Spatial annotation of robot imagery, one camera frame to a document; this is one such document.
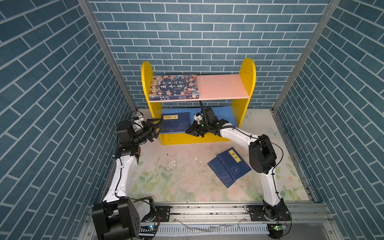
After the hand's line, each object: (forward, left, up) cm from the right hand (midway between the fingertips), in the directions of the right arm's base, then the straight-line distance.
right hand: (184, 130), depth 88 cm
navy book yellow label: (-11, -31, -16) cm, 37 cm away
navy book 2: (-15, -22, -16) cm, 31 cm away
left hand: (-7, +8, +14) cm, 18 cm away
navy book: (+6, +6, 0) cm, 9 cm away
